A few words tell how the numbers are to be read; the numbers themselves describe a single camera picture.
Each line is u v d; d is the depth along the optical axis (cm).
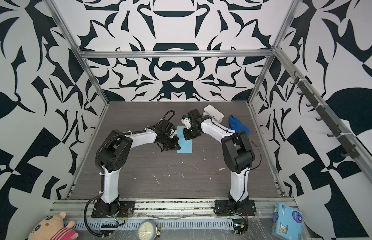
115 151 53
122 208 73
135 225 71
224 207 74
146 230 66
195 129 70
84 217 69
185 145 95
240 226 71
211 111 107
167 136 86
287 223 66
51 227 63
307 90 64
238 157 51
